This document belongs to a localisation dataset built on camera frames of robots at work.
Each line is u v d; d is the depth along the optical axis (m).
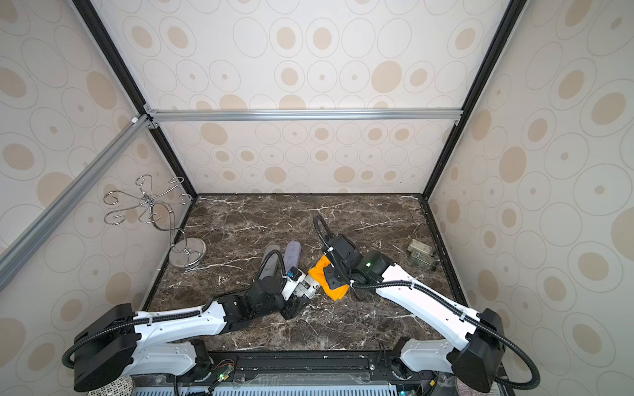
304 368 0.74
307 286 0.78
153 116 0.90
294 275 0.69
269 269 0.93
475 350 0.38
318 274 0.75
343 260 0.55
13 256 0.51
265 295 0.60
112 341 0.41
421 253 0.95
